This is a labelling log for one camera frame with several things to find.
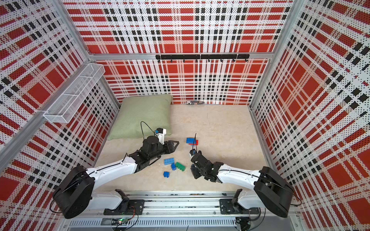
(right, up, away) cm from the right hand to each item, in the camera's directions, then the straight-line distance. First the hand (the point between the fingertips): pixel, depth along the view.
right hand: (196, 166), depth 85 cm
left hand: (-10, +14, -1) cm, 18 cm away
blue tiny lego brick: (-14, -1, +2) cm, 14 cm away
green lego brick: (-10, 0, +1) cm, 10 cm away
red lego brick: (0, +13, +9) cm, 16 cm away
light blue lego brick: (-17, +2, +4) cm, 18 cm away
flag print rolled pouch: (0, +43, +38) cm, 57 cm away
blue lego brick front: (-18, -4, -1) cm, 19 cm away
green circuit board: (-37, -22, -15) cm, 45 cm away
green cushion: (-40, +30, +12) cm, 51 cm away
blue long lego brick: (-4, +13, +16) cm, 21 cm away
